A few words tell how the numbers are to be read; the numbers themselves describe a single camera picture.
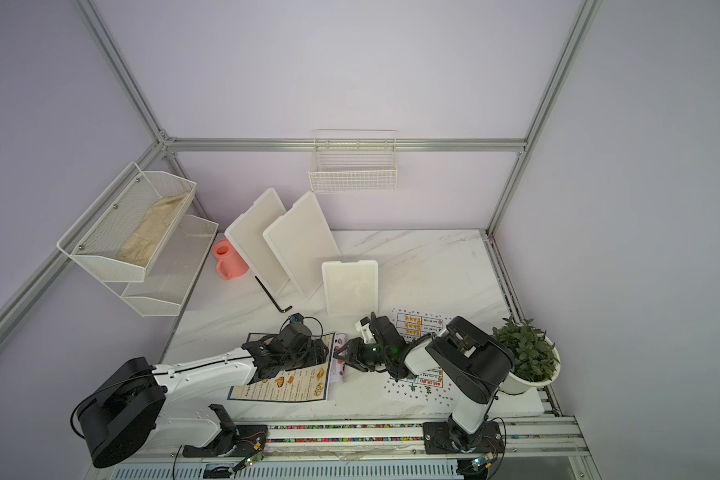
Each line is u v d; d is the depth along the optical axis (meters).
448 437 0.65
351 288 1.13
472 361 0.48
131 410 0.42
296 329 0.68
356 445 0.74
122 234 0.78
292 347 0.67
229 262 1.01
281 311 0.98
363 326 0.86
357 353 0.78
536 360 0.71
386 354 0.72
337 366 0.82
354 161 0.95
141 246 0.75
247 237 0.83
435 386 0.83
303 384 0.83
